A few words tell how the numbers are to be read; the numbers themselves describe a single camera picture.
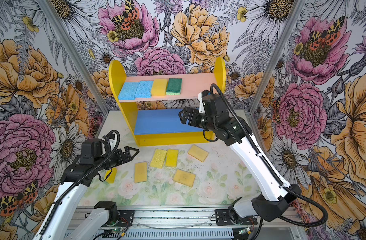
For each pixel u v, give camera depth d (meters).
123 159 0.63
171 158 0.95
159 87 0.72
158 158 0.94
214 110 0.45
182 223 0.74
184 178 0.86
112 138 0.66
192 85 0.78
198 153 0.97
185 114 0.56
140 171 0.88
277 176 0.39
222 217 0.74
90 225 0.54
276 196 0.38
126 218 0.73
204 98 0.48
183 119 0.57
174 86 0.75
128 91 0.73
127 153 0.63
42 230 0.39
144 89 0.74
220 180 0.87
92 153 0.53
